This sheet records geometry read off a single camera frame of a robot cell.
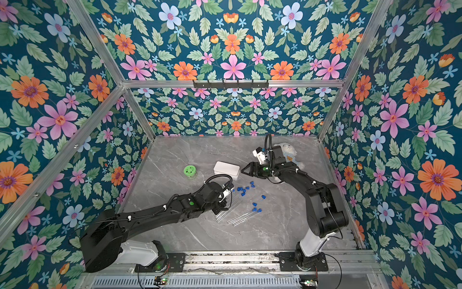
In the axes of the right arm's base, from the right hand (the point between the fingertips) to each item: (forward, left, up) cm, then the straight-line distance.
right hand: (251, 168), depth 88 cm
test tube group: (-15, -2, -14) cm, 21 cm away
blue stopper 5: (-4, +4, -14) cm, 15 cm away
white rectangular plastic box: (+6, +13, -10) cm, 17 cm away
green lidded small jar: (+4, +34, -9) cm, 35 cm away
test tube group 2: (-15, -4, -14) cm, 21 cm away
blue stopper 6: (-8, -7, -14) cm, 18 cm away
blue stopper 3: (-7, +4, -13) cm, 16 cm away
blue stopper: (-1, 0, -14) cm, 14 cm away
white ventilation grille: (-45, +21, -15) cm, 52 cm away
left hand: (-13, +11, -5) cm, 18 cm away
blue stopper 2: (-3, +2, -14) cm, 14 cm away
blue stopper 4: (-4, +7, -13) cm, 16 cm away
